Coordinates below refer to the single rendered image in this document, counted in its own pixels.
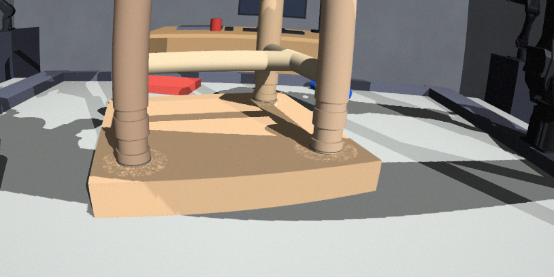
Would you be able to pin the red flat rectangular block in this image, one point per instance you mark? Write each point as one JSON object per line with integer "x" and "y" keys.
{"x": 172, "y": 85}

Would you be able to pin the tan wooden stool legs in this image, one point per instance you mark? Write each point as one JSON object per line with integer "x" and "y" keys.
{"x": 331, "y": 72}

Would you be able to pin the light wooden stool seat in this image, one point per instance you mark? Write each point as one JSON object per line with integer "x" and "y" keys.
{"x": 222, "y": 153}

